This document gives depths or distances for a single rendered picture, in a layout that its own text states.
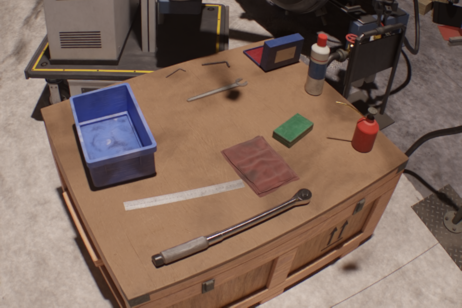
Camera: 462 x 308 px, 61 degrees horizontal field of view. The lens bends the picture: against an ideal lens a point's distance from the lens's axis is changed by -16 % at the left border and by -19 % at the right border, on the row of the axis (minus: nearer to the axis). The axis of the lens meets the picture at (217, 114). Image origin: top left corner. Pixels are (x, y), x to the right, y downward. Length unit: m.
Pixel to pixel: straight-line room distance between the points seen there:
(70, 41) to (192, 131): 0.80
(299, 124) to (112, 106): 0.58
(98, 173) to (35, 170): 0.86
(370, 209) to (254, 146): 0.51
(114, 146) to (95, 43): 0.69
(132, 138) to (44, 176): 0.71
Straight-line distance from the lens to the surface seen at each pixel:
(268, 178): 1.31
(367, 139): 1.43
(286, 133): 1.42
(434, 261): 1.91
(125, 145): 1.40
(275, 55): 1.68
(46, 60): 2.15
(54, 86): 2.18
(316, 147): 1.44
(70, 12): 1.94
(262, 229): 1.20
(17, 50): 2.97
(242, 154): 1.36
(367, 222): 1.67
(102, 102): 1.46
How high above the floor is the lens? 1.44
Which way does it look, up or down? 40 degrees down
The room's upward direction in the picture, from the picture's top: 3 degrees clockwise
